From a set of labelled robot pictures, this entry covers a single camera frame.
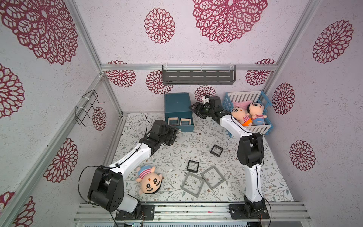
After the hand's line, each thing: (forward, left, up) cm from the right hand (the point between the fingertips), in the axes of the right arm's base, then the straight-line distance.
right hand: (195, 109), depth 95 cm
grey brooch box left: (-43, +2, -20) cm, 48 cm away
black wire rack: (-19, +61, +15) cm, 65 cm away
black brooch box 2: (-32, +2, -20) cm, 38 cm away
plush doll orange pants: (+3, -34, -10) cm, 35 cm away
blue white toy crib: (+20, -38, -9) cm, 43 cm away
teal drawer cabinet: (-4, +12, +1) cm, 13 cm away
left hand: (-19, +10, 0) cm, 21 cm away
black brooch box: (-20, -15, -21) cm, 32 cm away
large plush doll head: (-45, +25, -11) cm, 53 cm away
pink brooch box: (-8, +15, -3) cm, 17 cm away
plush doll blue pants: (+6, -44, -7) cm, 45 cm away
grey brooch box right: (-38, -11, -21) cm, 45 cm away
